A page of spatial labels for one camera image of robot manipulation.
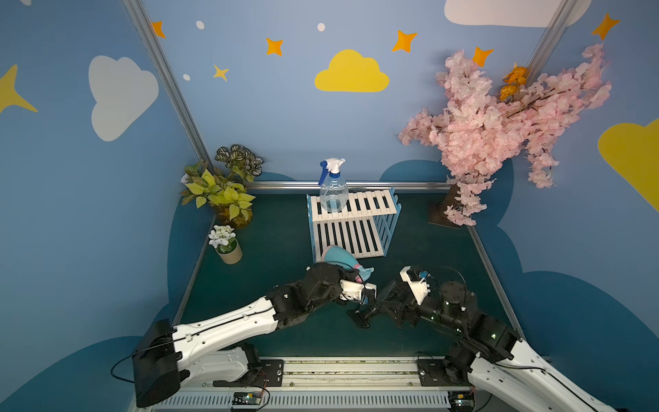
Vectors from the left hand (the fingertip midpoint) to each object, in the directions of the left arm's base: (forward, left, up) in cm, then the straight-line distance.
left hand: (353, 263), depth 73 cm
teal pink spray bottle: (+6, +3, -6) cm, 9 cm away
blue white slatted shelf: (+29, -7, -21) cm, 37 cm away
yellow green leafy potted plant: (+29, +46, +1) cm, 54 cm away
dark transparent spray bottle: (-8, -4, -20) cm, 22 cm away
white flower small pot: (+14, +45, -15) cm, 50 cm away
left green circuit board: (-31, +30, -24) cm, 49 cm away
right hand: (-6, -11, -3) cm, 13 cm away
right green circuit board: (-30, -32, -24) cm, 50 cm away
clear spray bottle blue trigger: (+16, +6, +13) cm, 22 cm away
